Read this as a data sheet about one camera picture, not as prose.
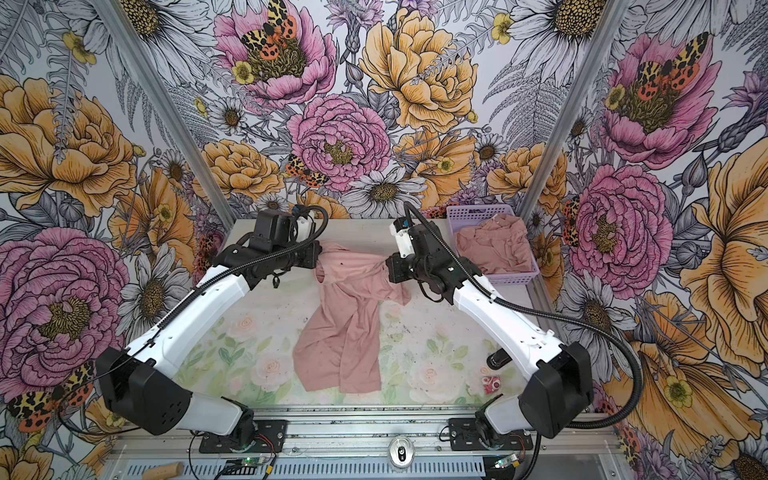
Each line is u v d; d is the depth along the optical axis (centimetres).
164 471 68
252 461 71
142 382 39
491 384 78
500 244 109
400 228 69
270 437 74
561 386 40
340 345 87
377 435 76
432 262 59
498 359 84
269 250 59
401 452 61
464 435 74
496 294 51
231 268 51
